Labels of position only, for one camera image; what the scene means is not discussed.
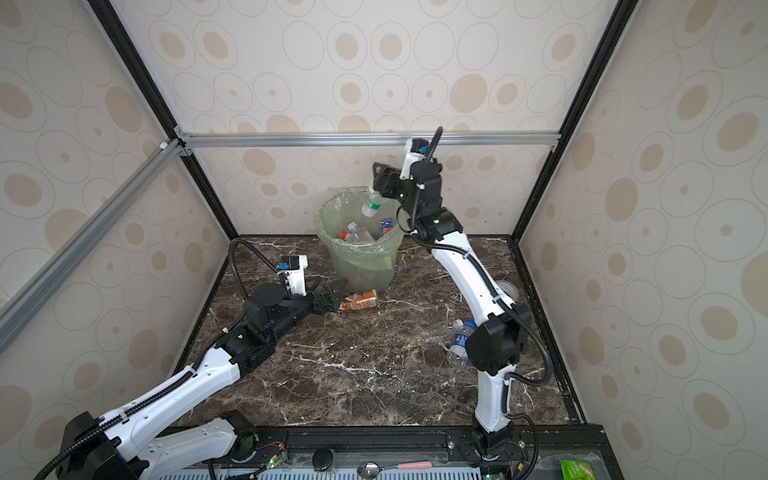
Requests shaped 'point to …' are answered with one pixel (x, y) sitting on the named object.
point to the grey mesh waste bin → (363, 234)
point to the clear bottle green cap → (373, 202)
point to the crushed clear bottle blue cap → (445, 333)
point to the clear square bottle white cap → (356, 234)
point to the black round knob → (322, 459)
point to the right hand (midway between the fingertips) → (384, 164)
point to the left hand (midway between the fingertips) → (341, 277)
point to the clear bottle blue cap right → (458, 353)
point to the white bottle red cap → (343, 234)
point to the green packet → (571, 470)
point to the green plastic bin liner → (363, 249)
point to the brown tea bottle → (360, 300)
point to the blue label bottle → (386, 226)
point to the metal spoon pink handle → (371, 470)
